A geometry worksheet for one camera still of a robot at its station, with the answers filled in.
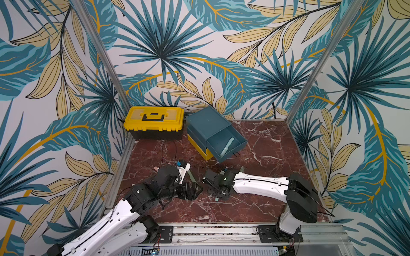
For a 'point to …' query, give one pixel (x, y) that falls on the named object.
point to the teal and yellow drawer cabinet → (212, 135)
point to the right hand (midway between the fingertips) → (210, 192)
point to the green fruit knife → (192, 177)
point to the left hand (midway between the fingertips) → (194, 191)
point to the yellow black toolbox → (155, 122)
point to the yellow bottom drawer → (207, 156)
